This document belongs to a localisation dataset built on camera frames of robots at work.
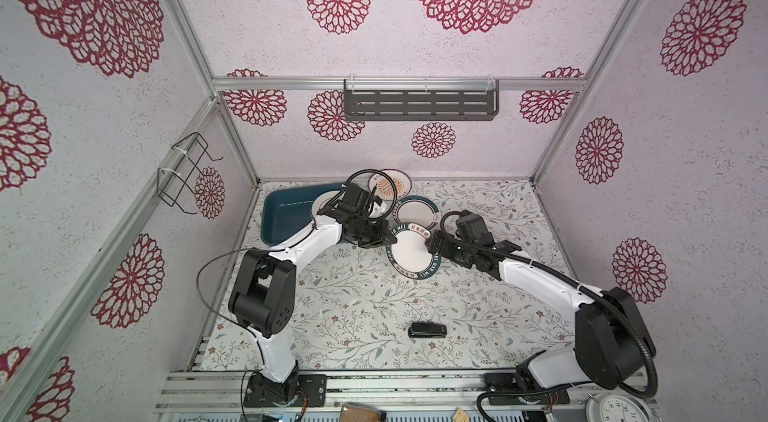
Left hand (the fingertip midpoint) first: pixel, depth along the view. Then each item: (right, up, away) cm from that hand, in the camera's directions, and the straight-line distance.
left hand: (394, 243), depth 87 cm
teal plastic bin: (-39, +9, +25) cm, 47 cm away
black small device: (+9, -23, -5) cm, 25 cm away
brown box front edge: (-9, -37, -18) cm, 42 cm away
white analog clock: (+51, -36, -18) cm, 65 cm away
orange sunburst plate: (-3, +19, +31) cm, 36 cm away
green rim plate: (+9, +10, +23) cm, 26 cm away
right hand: (+13, +1, +1) cm, 13 cm away
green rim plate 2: (+5, -4, -1) cm, 6 cm away
